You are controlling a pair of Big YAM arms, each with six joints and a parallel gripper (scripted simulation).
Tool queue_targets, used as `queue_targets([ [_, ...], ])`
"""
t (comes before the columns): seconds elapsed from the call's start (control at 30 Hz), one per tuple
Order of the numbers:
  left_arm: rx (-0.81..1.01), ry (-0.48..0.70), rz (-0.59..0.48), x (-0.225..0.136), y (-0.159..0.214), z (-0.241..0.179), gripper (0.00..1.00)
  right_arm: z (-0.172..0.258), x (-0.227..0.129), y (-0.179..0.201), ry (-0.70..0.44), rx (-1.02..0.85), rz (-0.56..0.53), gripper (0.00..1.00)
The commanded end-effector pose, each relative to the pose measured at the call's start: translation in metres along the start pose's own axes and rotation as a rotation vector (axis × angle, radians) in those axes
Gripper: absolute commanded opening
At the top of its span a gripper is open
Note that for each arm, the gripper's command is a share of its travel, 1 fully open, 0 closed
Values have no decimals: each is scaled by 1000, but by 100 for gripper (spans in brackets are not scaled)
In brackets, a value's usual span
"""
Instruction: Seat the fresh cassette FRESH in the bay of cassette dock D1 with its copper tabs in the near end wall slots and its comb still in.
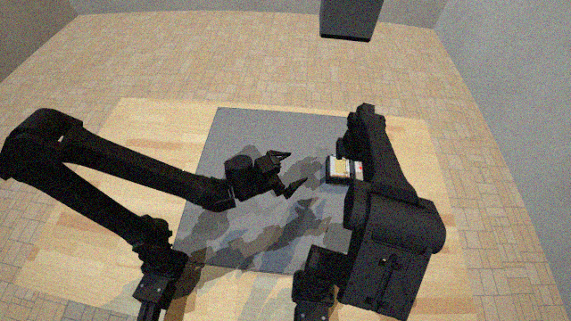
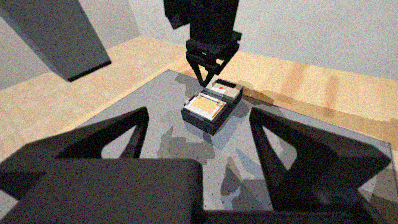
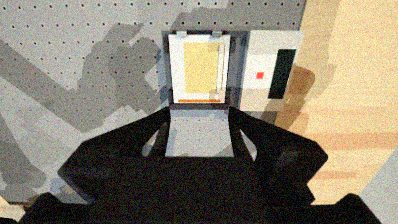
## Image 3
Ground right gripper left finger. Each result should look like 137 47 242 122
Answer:
72 106 171 156

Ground white cassette dock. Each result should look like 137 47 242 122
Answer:
161 30 305 111

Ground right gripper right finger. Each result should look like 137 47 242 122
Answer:
228 106 328 189

